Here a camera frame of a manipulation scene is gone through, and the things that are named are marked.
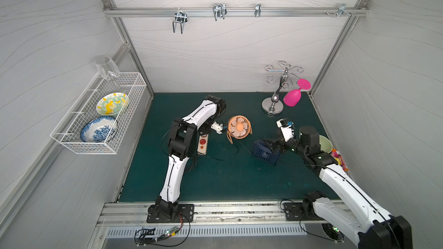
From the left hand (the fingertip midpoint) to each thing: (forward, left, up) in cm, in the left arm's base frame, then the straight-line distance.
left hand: (200, 127), depth 95 cm
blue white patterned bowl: (-19, +33, +27) cm, 46 cm away
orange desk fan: (0, -21, +2) cm, 21 cm away
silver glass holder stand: (+22, -44, -6) cm, 49 cm away
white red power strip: (-8, -2, -4) cm, 9 cm away
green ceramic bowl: (-5, -71, -7) cm, 71 cm away
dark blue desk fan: (-15, -32, +5) cm, 36 cm away
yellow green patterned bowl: (-7, +33, +27) cm, 43 cm away
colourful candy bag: (-16, -70, 0) cm, 72 cm away
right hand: (-10, -37, +10) cm, 39 cm away
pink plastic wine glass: (+16, -52, +9) cm, 55 cm away
